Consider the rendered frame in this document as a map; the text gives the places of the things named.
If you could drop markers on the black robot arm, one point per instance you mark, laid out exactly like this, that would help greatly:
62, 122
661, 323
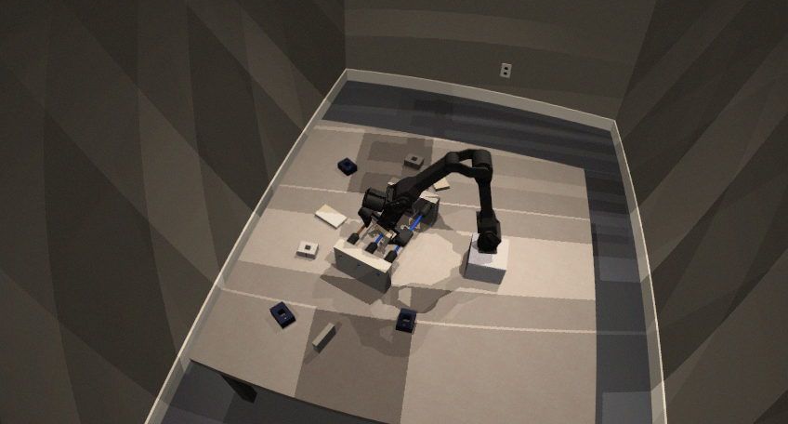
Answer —
408, 190

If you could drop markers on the beige flat rectangular block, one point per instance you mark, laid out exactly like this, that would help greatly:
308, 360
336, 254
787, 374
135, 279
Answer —
441, 185
331, 217

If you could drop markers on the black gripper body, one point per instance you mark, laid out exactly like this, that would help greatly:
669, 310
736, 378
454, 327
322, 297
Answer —
403, 235

